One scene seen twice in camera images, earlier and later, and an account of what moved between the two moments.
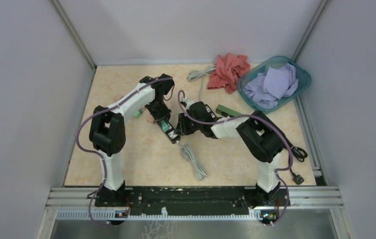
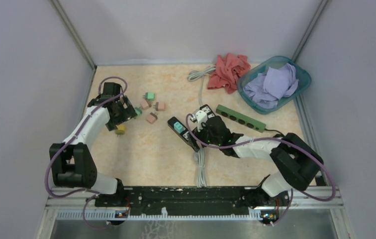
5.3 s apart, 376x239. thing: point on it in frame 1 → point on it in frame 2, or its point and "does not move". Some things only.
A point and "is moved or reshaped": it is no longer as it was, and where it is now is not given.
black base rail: (189, 201) does not move
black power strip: (206, 114) does not move
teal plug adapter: (164, 126) is moved or reshaped
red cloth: (228, 70) does not move
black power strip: (173, 137) → (185, 135)
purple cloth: (266, 89) does not move
